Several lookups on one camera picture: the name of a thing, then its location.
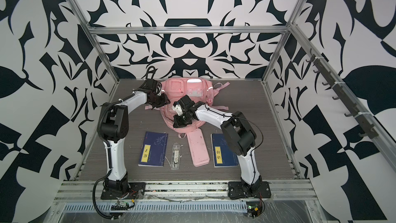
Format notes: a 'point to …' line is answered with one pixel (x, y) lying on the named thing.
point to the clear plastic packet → (175, 160)
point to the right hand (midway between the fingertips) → (173, 125)
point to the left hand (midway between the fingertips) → (168, 99)
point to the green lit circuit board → (254, 208)
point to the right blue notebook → (223, 155)
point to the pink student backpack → (200, 90)
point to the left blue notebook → (153, 148)
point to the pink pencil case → (198, 147)
